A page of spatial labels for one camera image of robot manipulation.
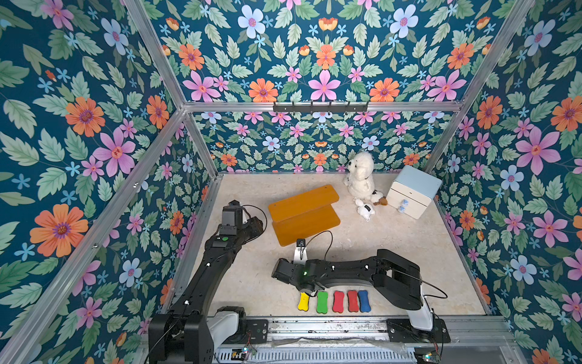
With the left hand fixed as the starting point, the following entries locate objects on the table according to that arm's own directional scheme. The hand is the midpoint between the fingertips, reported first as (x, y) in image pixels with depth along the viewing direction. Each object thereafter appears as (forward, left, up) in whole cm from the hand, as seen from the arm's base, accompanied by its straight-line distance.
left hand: (260, 221), depth 84 cm
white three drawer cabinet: (+11, -63, -1) cm, 64 cm away
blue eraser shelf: (-28, -36, -13) cm, 47 cm away
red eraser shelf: (-27, -27, -15) cm, 41 cm away
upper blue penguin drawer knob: (+9, -61, -7) cm, 62 cm away
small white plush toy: (+9, -45, -12) cm, 47 cm away
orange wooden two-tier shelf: (+3, -17, -3) cm, 18 cm away
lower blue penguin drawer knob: (+9, -62, -12) cm, 64 cm away
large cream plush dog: (+18, -42, 0) cm, 46 cm away
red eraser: (-27, -32, -14) cm, 44 cm away
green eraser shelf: (-26, -21, -15) cm, 37 cm away
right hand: (-13, -11, -13) cm, 22 cm away
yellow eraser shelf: (-26, -14, -13) cm, 33 cm away
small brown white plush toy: (+15, -55, -14) cm, 59 cm away
